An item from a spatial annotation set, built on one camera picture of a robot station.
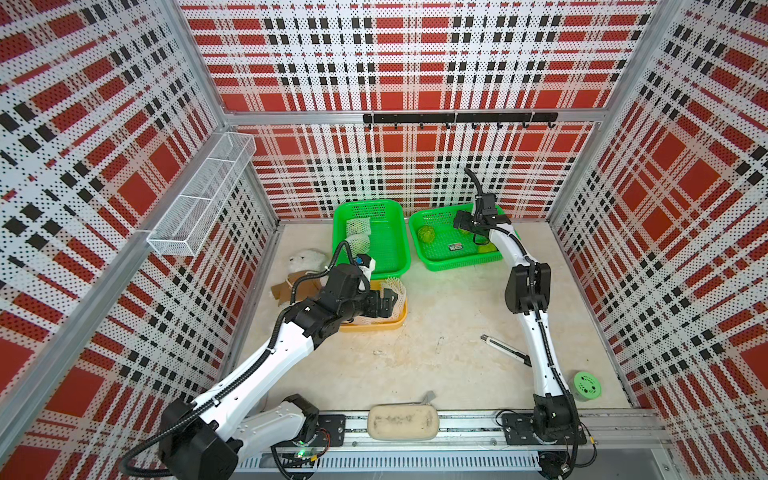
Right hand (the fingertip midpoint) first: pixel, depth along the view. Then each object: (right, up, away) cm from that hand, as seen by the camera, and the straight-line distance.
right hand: (467, 218), depth 113 cm
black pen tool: (+6, -41, -27) cm, 50 cm away
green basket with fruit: (-9, -10, +1) cm, 14 cm away
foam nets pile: (-27, -30, -22) cm, 46 cm away
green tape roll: (+23, -48, -36) cm, 64 cm away
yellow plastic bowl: (-33, -23, -18) cm, 45 cm away
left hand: (-30, -24, -35) cm, 52 cm away
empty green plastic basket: (-30, -8, 0) cm, 31 cm away
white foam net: (-42, -5, -2) cm, 42 cm away
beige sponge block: (-25, -54, -41) cm, 72 cm away
